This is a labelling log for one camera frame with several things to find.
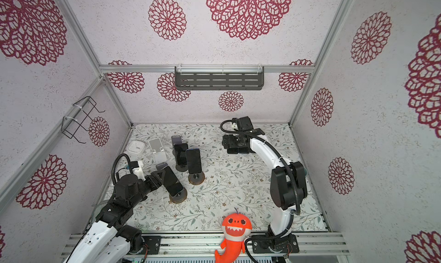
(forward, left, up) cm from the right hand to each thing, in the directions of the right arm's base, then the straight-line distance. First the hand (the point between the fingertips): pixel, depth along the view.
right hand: (230, 139), depth 91 cm
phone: (-27, +25, +4) cm, 37 cm away
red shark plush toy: (-42, -2, -7) cm, 42 cm away
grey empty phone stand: (-15, +35, -3) cm, 38 cm away
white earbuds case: (+2, +57, -11) cm, 58 cm away
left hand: (-21, +31, +1) cm, 38 cm away
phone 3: (+1, +30, -15) cm, 34 cm away
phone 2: (-12, +18, -3) cm, 22 cm away
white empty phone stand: (-1, +43, -14) cm, 45 cm away
